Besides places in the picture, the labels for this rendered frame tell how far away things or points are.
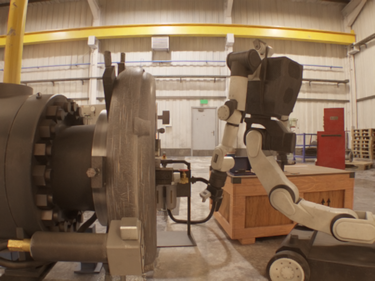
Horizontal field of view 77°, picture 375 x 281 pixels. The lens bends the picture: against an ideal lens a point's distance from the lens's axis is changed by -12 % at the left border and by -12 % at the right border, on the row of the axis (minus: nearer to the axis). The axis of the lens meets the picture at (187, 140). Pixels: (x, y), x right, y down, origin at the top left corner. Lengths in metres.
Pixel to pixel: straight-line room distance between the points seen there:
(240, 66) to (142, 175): 0.83
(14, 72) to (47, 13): 10.49
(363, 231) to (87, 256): 1.17
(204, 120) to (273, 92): 10.38
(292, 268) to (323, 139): 3.55
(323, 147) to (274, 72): 3.39
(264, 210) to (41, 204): 1.43
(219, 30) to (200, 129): 4.39
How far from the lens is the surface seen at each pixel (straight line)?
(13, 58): 4.75
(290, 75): 1.43
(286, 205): 1.42
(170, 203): 1.87
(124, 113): 0.73
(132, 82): 0.82
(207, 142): 11.69
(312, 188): 2.02
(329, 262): 1.34
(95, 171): 0.61
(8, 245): 0.80
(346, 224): 1.41
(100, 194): 0.87
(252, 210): 1.87
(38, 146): 0.88
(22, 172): 0.87
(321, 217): 1.46
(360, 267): 1.34
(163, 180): 1.14
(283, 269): 1.35
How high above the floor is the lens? 0.71
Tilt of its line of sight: level
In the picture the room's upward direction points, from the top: straight up
